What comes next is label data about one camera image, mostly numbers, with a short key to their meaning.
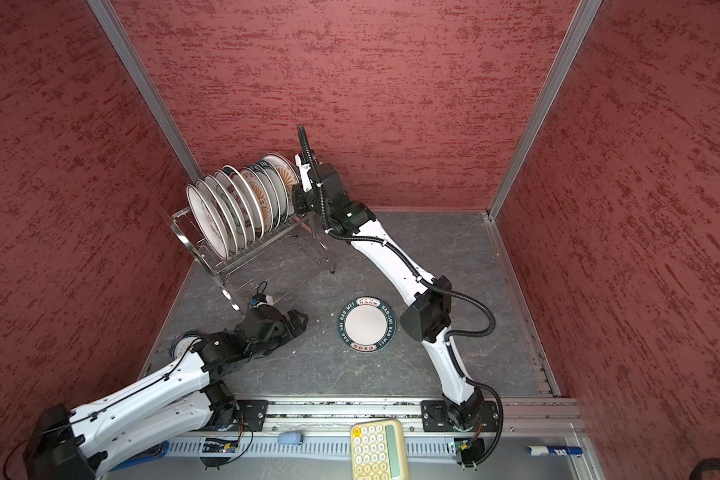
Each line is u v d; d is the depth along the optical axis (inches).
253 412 29.4
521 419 29.7
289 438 27.4
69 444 15.8
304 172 26.8
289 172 29.8
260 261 41.3
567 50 30.3
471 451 28.4
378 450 26.8
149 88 33.1
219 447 28.4
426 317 20.0
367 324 35.4
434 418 29.2
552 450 27.3
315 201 25.8
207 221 29.7
